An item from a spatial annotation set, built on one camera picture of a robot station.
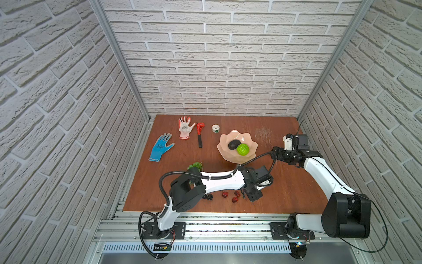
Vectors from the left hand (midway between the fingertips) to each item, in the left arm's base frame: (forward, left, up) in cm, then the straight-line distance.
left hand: (257, 190), depth 81 cm
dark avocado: (+29, +9, 0) cm, 30 cm away
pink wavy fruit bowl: (+23, +10, -4) cm, 25 cm away
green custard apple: (+24, +4, +1) cm, 24 cm away
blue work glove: (+32, +55, -6) cm, 64 cm away
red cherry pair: (0, +16, -4) cm, 17 cm away
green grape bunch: (+17, +31, -2) cm, 35 cm away
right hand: (+18, -14, +7) cm, 23 cm away
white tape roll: (+45, +19, -3) cm, 49 cm away
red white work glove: (+48, +41, -5) cm, 63 cm away
